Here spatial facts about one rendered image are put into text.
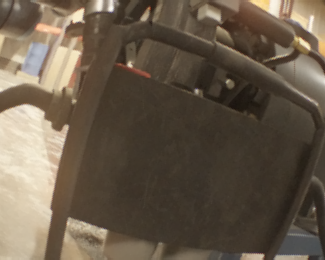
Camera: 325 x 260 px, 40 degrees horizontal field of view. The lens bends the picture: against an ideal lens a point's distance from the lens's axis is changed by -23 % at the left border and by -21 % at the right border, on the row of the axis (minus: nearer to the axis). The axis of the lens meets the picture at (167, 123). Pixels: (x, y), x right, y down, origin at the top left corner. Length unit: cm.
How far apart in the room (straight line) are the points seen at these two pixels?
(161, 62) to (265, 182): 51
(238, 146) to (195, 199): 9
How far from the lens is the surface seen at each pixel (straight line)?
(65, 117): 64
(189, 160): 68
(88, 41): 118
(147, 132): 65
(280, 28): 124
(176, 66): 116
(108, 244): 72
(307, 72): 153
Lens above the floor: 47
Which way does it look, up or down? 1 degrees down
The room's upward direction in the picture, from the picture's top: 20 degrees clockwise
